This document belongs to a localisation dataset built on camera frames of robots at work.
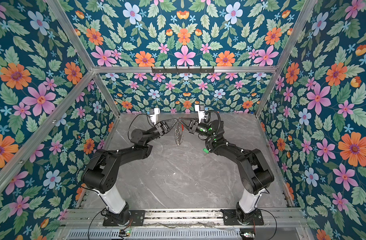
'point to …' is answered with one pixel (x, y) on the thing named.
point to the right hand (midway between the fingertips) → (180, 120)
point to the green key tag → (206, 150)
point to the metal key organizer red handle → (182, 127)
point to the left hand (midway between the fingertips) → (177, 120)
